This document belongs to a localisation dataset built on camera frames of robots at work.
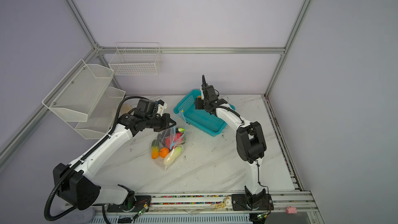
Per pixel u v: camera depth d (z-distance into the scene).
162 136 0.82
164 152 0.86
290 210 0.70
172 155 0.84
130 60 0.96
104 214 0.70
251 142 0.53
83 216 0.69
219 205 0.72
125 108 1.11
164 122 0.68
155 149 0.86
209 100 0.73
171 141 0.75
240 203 0.73
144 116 0.60
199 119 1.07
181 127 0.87
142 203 0.73
